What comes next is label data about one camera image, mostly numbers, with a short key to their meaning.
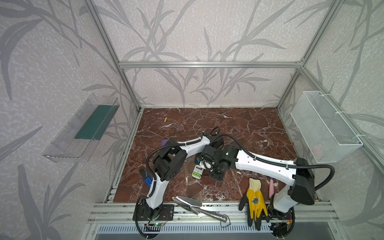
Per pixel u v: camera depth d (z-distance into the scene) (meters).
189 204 0.76
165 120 1.12
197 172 0.86
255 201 0.74
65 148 0.61
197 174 0.85
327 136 0.63
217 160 0.56
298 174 0.43
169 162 0.52
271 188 0.80
